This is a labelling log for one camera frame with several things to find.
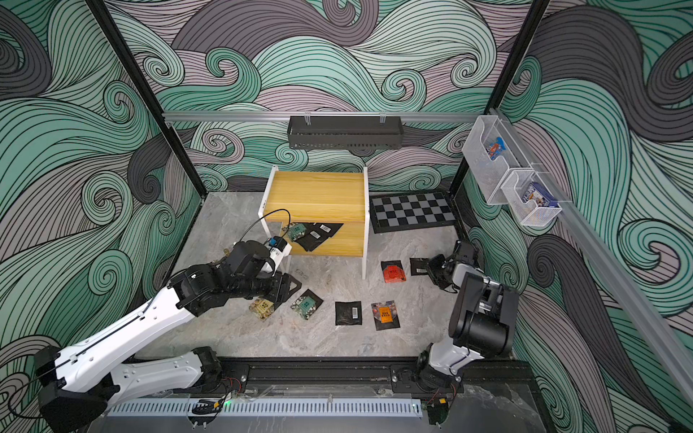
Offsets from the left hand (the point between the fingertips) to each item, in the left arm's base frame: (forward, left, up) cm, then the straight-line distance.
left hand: (295, 281), depth 68 cm
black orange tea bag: (0, -27, -23) cm, 35 cm away
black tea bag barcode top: (0, -14, -23) cm, 27 cm away
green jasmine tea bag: (+21, +3, -7) cm, 23 cm away
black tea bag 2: (+16, -40, -21) cm, 48 cm away
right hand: (+15, -44, -21) cm, 51 cm away
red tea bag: (+15, -31, -22) cm, 41 cm away
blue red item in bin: (+39, -61, +13) cm, 74 cm away
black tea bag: (+21, -6, -7) cm, 23 cm away
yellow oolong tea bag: (+1, +14, -22) cm, 26 cm away
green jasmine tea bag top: (+3, -1, -23) cm, 23 cm away
